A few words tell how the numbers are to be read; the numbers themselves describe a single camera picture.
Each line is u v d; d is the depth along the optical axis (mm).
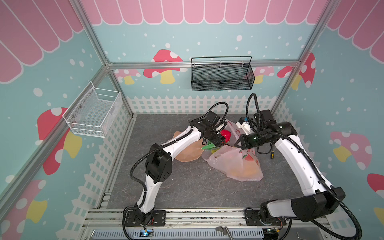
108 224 735
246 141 635
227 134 842
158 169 529
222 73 940
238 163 742
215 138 793
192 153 964
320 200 380
